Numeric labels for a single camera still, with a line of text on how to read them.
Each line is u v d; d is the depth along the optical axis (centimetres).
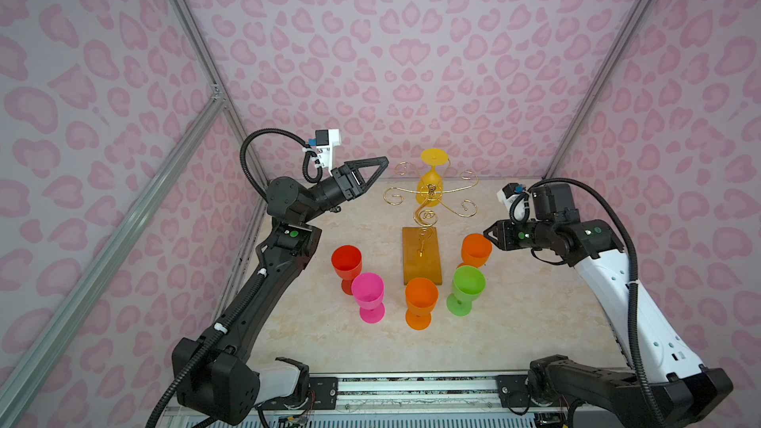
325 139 55
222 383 39
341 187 53
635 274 43
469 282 81
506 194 66
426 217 82
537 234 58
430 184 73
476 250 83
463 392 75
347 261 82
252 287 46
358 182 52
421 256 98
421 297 76
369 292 81
